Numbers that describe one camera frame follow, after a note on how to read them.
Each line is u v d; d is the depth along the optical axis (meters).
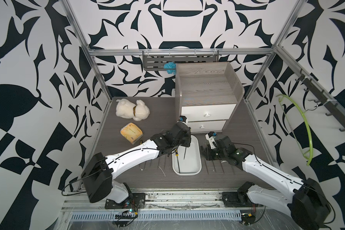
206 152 0.72
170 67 0.91
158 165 0.87
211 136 0.76
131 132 0.96
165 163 0.87
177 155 0.89
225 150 0.63
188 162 0.87
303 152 0.69
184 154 0.77
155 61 0.99
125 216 0.73
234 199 0.73
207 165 0.87
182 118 0.70
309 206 0.40
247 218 0.71
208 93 0.81
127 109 0.99
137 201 0.74
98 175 0.40
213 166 0.87
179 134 0.58
